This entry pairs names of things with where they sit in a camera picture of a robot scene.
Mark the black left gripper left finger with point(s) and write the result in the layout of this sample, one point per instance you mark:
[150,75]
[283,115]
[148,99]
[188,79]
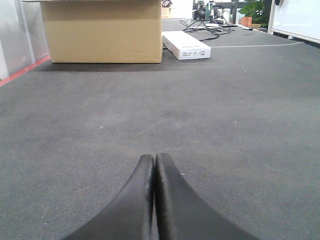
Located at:
[130,205]

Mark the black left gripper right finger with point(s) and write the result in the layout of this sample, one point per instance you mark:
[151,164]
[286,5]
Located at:
[180,207]

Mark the long white carton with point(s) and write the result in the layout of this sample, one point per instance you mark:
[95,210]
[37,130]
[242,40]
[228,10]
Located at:
[185,45]

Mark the large cardboard box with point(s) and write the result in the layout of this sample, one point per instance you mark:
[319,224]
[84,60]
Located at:
[105,32]

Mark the small cardboard box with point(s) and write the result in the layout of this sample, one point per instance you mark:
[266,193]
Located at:
[167,12]

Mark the green potted plant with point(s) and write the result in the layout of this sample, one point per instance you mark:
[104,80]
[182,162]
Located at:
[253,11]

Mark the white board panel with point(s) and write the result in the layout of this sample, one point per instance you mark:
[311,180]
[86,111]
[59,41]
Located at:
[297,17]

